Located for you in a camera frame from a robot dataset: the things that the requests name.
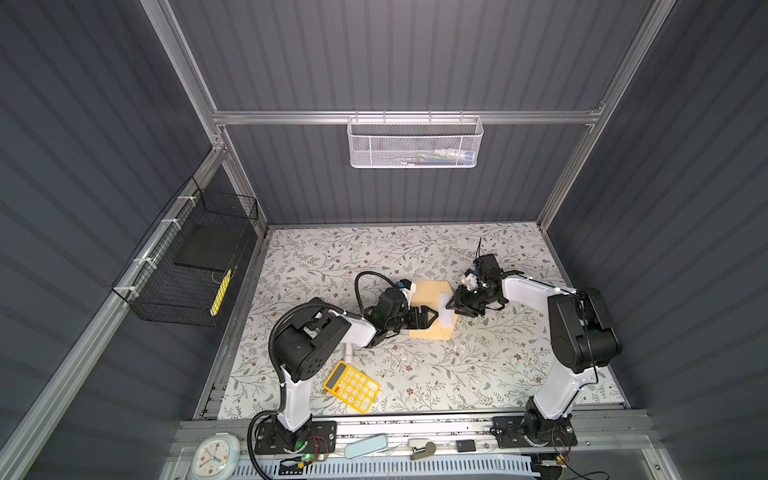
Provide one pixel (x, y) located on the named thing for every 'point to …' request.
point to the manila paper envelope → (436, 295)
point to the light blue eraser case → (365, 446)
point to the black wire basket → (178, 274)
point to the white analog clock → (215, 457)
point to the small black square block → (465, 445)
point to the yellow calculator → (353, 386)
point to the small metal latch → (422, 452)
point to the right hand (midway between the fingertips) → (454, 309)
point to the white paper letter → (445, 314)
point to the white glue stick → (348, 352)
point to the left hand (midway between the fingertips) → (431, 315)
